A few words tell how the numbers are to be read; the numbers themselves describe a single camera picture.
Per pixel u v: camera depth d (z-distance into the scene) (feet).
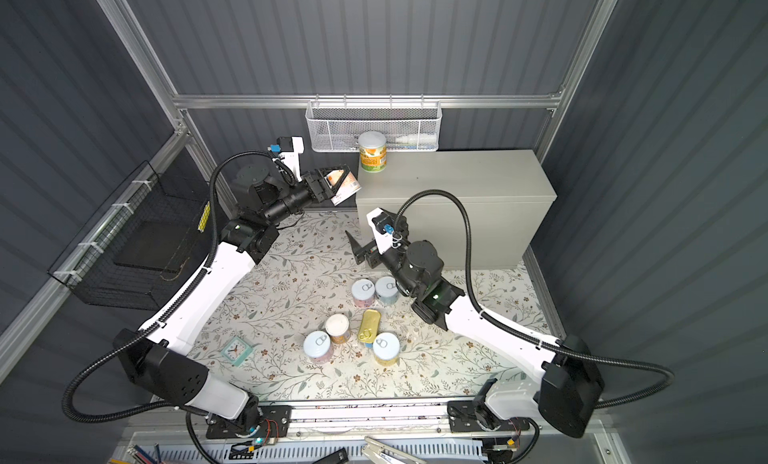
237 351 2.72
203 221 2.70
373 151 2.54
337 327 2.72
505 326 1.54
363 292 2.99
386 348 2.65
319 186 1.93
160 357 1.31
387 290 2.99
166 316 1.40
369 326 2.84
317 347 2.65
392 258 1.97
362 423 2.44
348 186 2.07
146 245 2.42
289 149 1.93
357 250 1.97
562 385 1.29
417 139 2.84
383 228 1.78
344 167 2.04
